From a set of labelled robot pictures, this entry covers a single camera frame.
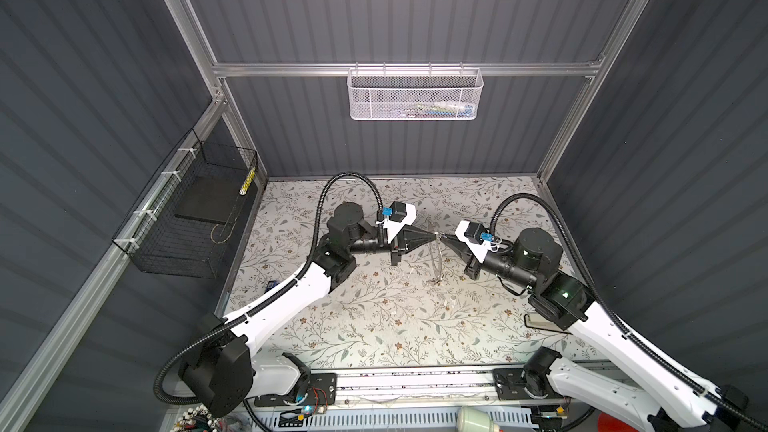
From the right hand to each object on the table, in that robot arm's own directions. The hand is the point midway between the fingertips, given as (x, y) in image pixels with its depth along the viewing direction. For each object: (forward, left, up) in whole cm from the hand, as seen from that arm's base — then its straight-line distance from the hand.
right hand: (448, 237), depth 65 cm
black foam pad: (+13, +58, -1) cm, 60 cm away
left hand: (0, +3, +1) cm, 3 cm away
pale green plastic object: (-31, -5, -25) cm, 40 cm away
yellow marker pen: (+21, +53, -3) cm, 57 cm away
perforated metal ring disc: (+12, -1, -31) cm, 34 cm away
